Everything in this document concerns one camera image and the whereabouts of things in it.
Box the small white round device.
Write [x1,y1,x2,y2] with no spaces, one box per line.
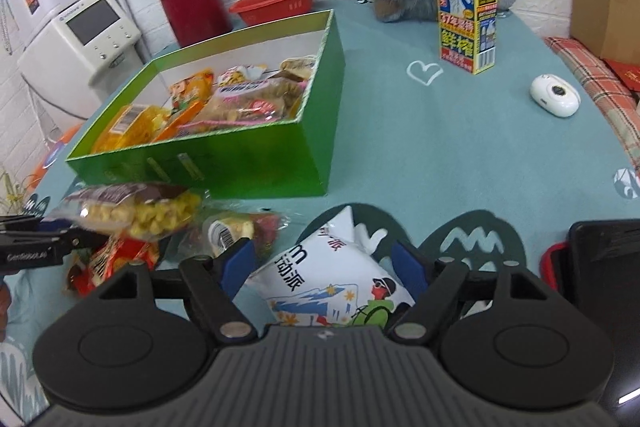
[529,74,582,118]

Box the white machine with screen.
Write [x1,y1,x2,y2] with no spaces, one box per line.
[17,0,143,131]

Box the white cartoon snack bag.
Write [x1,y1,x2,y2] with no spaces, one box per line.
[246,206,414,329]

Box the person's left hand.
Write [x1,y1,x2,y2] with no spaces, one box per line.
[0,282,12,341]

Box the clear cookie snack bag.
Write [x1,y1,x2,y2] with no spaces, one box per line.
[178,77,308,135]

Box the red gold snack bag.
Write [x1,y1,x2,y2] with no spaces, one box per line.
[64,235,160,297]

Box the popcorn snack bag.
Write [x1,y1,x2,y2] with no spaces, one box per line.
[48,183,202,242]

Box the black red tablet case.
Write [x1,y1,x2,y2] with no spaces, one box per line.
[539,219,640,426]

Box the clear bag with small cake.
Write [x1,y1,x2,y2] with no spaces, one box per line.
[176,209,288,261]

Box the plaid red cloth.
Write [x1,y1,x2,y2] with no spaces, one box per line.
[542,37,639,171]

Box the yellow juice carton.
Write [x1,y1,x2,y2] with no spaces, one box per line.
[437,0,498,75]

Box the yellow egg pie snack bag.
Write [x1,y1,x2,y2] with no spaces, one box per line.
[91,104,171,154]

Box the brown cardboard box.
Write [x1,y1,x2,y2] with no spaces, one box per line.
[570,0,639,66]

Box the red plastic basket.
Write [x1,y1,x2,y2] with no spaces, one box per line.
[229,0,314,26]

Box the teal patterned tablecloth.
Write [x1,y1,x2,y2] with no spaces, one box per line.
[1,1,639,426]

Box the green cardboard box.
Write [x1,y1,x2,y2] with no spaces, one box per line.
[66,10,345,199]

